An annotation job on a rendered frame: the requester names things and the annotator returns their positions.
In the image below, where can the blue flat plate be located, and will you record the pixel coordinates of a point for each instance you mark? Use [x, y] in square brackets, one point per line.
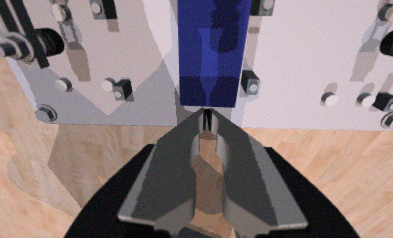
[211, 42]

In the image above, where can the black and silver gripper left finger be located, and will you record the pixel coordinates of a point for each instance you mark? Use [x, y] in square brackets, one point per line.
[155, 190]

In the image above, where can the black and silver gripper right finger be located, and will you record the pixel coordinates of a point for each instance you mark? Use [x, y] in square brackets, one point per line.
[262, 193]

